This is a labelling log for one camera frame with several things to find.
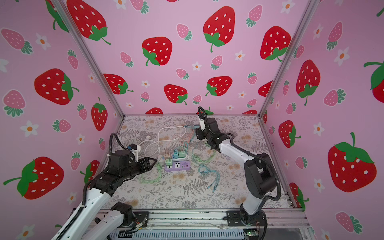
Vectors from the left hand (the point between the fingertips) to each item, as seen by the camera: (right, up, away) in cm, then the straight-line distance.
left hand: (153, 161), depth 76 cm
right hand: (+24, +18, +14) cm, 34 cm away
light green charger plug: (+6, -3, +12) cm, 14 cm away
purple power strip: (+11, -6, +14) cm, 19 cm away
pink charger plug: (+5, 0, +14) cm, 14 cm away
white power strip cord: (-5, +9, +28) cm, 30 cm away
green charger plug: (+13, +1, +15) cm, 20 cm away
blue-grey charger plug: (+10, +1, +15) cm, 18 cm away
